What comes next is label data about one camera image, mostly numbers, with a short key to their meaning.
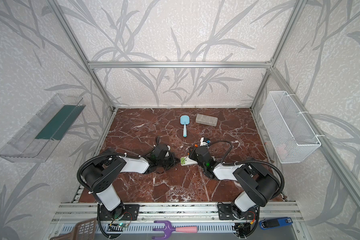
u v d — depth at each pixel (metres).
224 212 0.74
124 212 0.72
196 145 0.87
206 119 1.09
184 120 1.12
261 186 0.45
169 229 0.69
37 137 0.64
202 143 0.82
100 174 0.48
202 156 0.68
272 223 0.67
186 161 0.91
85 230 0.70
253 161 0.50
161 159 0.75
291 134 0.62
